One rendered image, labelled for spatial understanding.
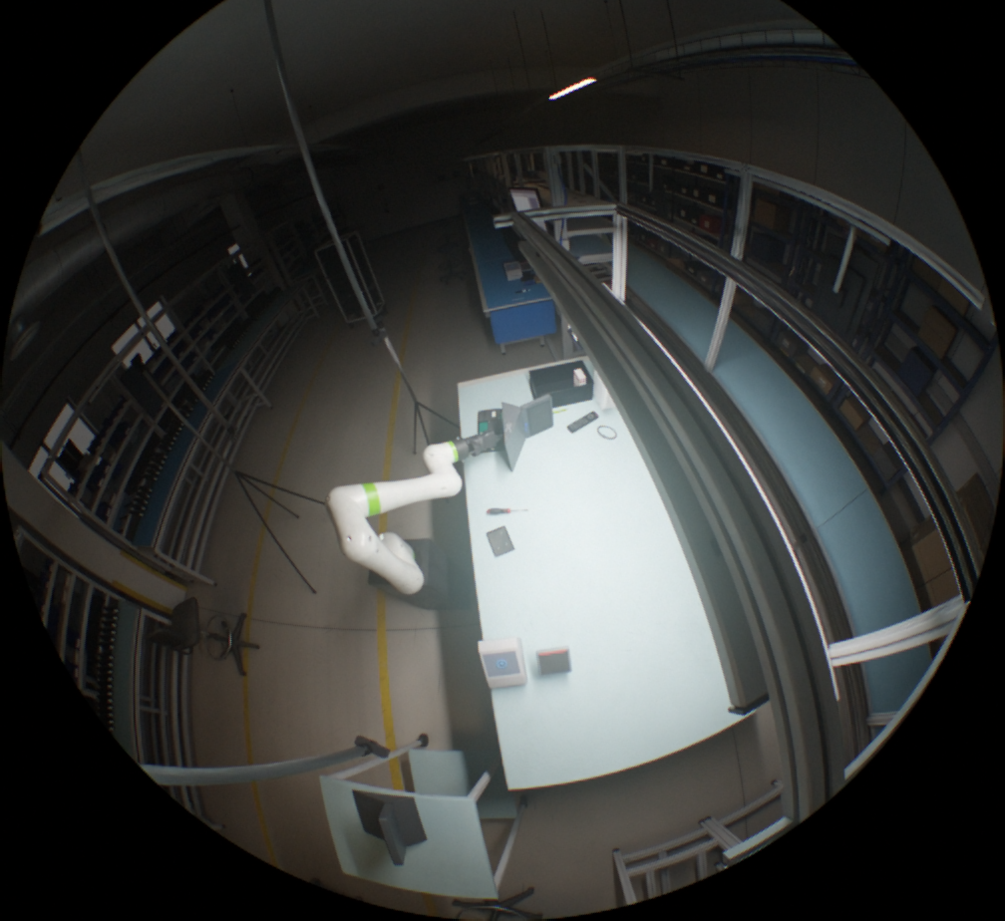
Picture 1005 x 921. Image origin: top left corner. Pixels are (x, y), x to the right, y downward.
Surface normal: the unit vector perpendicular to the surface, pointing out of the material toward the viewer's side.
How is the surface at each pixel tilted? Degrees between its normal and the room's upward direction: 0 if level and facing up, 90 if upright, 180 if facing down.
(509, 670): 30
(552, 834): 0
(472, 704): 0
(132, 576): 90
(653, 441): 0
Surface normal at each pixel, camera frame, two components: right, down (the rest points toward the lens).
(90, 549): 0.98, -0.22
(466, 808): -0.16, -0.66
